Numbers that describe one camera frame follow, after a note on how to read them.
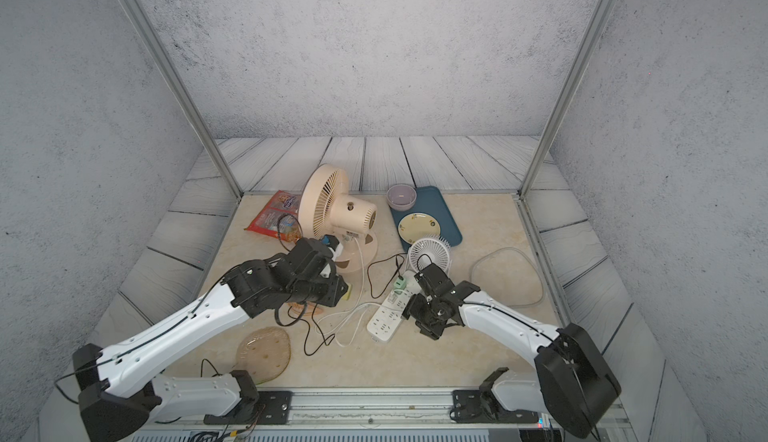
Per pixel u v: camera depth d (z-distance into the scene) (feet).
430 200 3.88
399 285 2.86
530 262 3.32
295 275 1.69
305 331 2.84
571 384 1.30
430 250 3.02
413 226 3.60
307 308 2.01
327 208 2.71
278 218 3.52
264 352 2.69
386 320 2.79
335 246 2.18
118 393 1.30
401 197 3.77
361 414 2.39
